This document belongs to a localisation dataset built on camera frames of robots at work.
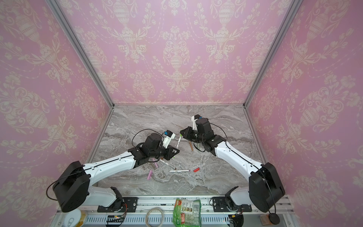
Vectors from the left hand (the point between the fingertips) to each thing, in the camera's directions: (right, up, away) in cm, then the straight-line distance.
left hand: (179, 152), depth 80 cm
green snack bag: (+4, -28, -9) cm, 30 cm away
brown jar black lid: (+41, -27, -16) cm, 51 cm away
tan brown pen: (+8, 0, +18) cm, 19 cm away
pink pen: (-15, -10, +8) cm, 19 cm away
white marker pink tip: (0, -13, +6) cm, 14 cm away
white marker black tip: (-4, -11, +8) cm, 14 cm away
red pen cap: (+10, -12, +6) cm, 17 cm away
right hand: (+1, +12, 0) cm, 12 cm away
